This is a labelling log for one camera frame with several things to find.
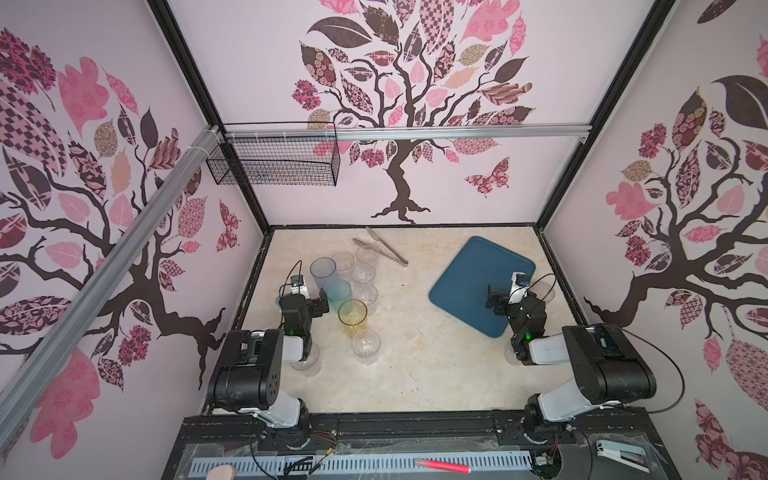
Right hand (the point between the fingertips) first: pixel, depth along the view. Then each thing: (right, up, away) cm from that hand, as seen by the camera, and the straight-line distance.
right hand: (506, 283), depth 92 cm
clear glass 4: (-44, -4, +3) cm, 44 cm away
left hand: (-63, -3, +2) cm, 63 cm away
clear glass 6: (-58, -20, -14) cm, 63 cm away
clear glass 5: (-44, -18, -4) cm, 48 cm away
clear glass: (-54, +6, +11) cm, 55 cm away
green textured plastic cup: (-54, -4, +5) cm, 54 cm away
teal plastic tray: (-10, -4, +15) cm, 19 cm away
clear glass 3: (-46, +2, +11) cm, 48 cm away
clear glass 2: (-46, +9, +15) cm, 49 cm away
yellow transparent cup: (-49, -9, -2) cm, 49 cm away
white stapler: (+21, -39, -23) cm, 50 cm away
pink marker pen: (-24, -41, -23) cm, 53 cm away
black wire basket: (-84, +48, +30) cm, 101 cm away
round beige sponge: (-76, -41, -25) cm, 90 cm away
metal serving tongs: (-40, +12, +22) cm, 47 cm away
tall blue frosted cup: (-58, +4, +2) cm, 59 cm away
